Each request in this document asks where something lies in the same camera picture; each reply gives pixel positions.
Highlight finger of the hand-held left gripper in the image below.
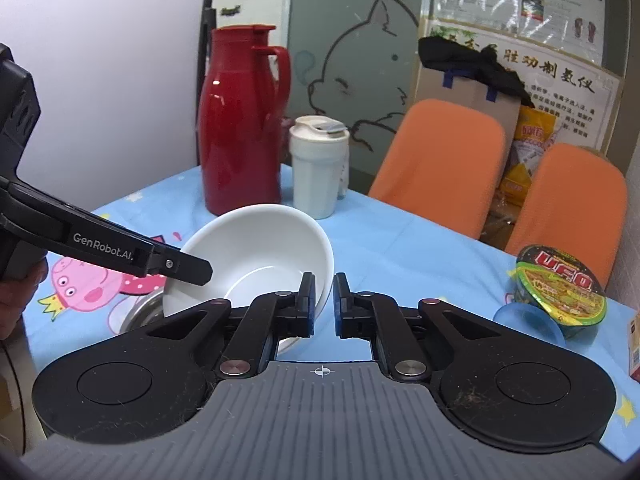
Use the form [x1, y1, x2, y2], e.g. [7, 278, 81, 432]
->
[147, 242, 214, 286]

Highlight black metal pole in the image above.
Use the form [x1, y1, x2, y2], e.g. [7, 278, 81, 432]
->
[197, 0, 221, 127]

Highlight person's left hand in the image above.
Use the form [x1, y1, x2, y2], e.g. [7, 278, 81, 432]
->
[0, 259, 50, 342]

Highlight brown cardboard bag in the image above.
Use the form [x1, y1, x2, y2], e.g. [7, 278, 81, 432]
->
[412, 62, 527, 147]

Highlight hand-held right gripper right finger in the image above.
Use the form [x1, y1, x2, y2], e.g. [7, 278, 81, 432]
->
[333, 272, 514, 382]

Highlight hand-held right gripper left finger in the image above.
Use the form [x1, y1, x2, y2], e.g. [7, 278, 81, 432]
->
[132, 272, 317, 381]

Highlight stainless steel bowl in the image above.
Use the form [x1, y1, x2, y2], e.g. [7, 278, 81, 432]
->
[117, 292, 169, 335]

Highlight glass door with cat drawing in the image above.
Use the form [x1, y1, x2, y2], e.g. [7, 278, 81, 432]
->
[287, 0, 427, 192]

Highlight black cloth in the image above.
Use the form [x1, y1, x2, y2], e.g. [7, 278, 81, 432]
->
[417, 34, 536, 109]

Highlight yellow snack bag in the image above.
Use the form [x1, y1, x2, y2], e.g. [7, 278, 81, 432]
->
[499, 105, 564, 207]

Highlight blue plastic bowl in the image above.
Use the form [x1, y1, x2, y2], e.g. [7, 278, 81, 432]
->
[492, 302, 566, 346]

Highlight white ceramic bowl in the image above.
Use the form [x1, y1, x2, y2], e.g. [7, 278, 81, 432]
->
[162, 203, 335, 357]

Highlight white travel tumbler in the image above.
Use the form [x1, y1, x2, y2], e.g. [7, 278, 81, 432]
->
[288, 115, 350, 220]

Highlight blue cartoon printed tablecloth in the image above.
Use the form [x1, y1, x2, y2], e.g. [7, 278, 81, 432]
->
[20, 162, 640, 464]

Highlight calligraphy wall poster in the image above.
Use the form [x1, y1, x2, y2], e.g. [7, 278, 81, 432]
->
[417, 17, 624, 157]

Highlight green instant noodle bowl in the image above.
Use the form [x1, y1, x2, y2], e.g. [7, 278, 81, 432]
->
[512, 244, 609, 342]

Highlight red thermos jug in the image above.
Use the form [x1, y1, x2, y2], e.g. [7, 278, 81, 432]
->
[197, 23, 293, 217]

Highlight orange chair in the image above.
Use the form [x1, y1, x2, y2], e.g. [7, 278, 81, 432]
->
[504, 142, 629, 291]
[367, 98, 507, 241]

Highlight red cracker box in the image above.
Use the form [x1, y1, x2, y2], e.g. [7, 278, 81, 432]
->
[628, 309, 640, 382]

